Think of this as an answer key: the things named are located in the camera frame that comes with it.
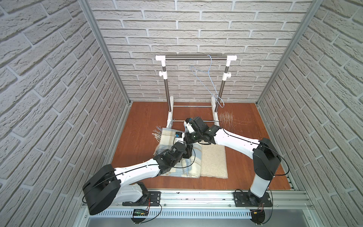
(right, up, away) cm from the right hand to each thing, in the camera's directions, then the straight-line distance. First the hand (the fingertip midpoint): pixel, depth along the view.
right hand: (180, 142), depth 83 cm
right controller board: (+40, -35, -13) cm, 55 cm away
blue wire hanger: (+10, +49, +18) cm, 54 cm away
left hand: (+5, 0, 0) cm, 5 cm away
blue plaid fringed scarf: (+5, -8, -20) cm, 22 cm away
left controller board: (-21, -36, -12) cm, 43 cm away
